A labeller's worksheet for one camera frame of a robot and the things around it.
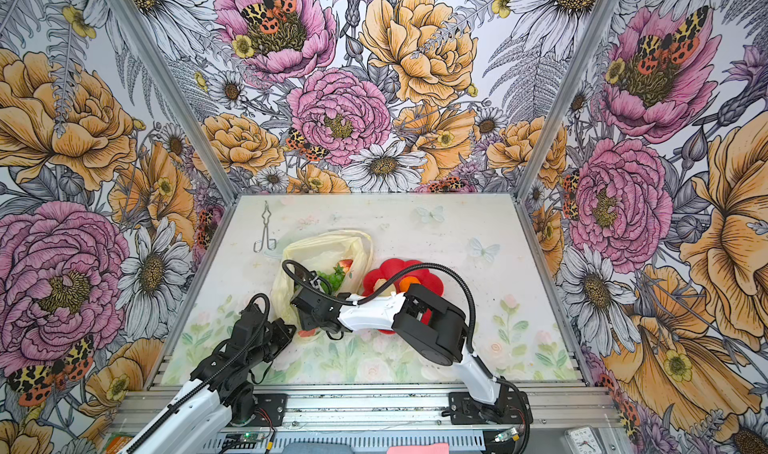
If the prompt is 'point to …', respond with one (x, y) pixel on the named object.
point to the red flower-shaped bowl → (429, 279)
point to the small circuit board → (252, 437)
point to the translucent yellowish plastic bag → (320, 251)
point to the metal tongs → (271, 242)
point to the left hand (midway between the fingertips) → (296, 336)
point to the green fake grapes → (334, 279)
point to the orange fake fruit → (406, 281)
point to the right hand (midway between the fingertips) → (314, 319)
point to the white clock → (583, 440)
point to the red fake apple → (345, 264)
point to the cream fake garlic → (387, 292)
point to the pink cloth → (436, 448)
